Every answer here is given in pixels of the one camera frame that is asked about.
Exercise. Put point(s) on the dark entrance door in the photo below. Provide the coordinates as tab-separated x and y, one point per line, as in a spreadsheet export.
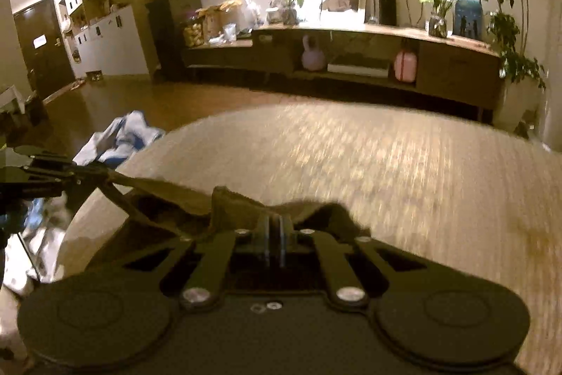
44	45

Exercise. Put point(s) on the brown paper bag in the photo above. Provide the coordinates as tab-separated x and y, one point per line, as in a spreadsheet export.
217	21

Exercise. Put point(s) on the brown shirt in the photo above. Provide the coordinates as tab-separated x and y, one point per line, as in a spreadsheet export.
175	199

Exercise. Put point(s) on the tall black floor appliance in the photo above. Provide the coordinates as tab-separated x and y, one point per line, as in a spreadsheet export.
164	41

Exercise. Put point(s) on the tall potted green plant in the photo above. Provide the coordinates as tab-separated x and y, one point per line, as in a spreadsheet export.
513	50

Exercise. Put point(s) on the small black speaker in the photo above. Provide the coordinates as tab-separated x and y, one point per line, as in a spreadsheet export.
387	10

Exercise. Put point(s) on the clear cookie jar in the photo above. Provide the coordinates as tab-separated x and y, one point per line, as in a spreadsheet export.
194	34

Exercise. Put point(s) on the pink canister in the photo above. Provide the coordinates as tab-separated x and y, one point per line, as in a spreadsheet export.
405	65

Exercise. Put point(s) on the flat white box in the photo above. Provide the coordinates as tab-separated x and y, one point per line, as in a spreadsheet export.
358	69

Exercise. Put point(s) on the blue picture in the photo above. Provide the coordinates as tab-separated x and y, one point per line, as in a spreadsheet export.
468	18

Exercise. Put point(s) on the long wooden sideboard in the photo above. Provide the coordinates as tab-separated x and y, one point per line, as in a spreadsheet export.
456	72

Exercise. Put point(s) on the pink kettlebell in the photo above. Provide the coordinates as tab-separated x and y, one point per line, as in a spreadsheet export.
312	58

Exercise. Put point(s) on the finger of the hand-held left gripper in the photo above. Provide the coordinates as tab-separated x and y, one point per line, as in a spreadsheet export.
66	165
57	188

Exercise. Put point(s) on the white framed picture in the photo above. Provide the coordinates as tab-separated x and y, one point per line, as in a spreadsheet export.
344	4

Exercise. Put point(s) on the vase with pink flowers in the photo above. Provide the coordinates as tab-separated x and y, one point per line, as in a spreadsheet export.
287	12

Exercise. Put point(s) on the clear plastic bag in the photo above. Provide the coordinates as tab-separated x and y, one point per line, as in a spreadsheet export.
253	10

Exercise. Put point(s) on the glass vase with green plant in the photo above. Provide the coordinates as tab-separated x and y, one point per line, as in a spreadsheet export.
437	25

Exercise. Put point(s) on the beige lace tablecloth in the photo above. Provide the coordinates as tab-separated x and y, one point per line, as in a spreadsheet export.
373	164

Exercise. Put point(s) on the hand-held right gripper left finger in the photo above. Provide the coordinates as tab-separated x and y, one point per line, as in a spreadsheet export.
267	239

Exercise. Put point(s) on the white and blue polo shirt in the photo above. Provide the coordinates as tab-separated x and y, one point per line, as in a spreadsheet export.
118	137

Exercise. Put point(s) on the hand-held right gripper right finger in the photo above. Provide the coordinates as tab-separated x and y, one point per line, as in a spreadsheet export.
282	239

